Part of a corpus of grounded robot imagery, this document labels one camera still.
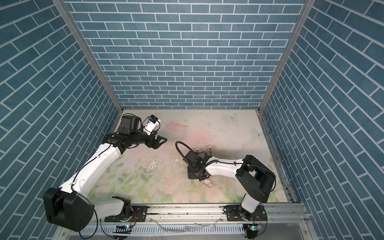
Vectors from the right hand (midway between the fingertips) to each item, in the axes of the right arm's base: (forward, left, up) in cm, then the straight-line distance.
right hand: (189, 174), depth 87 cm
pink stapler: (+14, -11, +2) cm, 18 cm away
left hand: (+11, +15, +22) cm, 29 cm away
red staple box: (-4, -11, 0) cm, 12 cm away
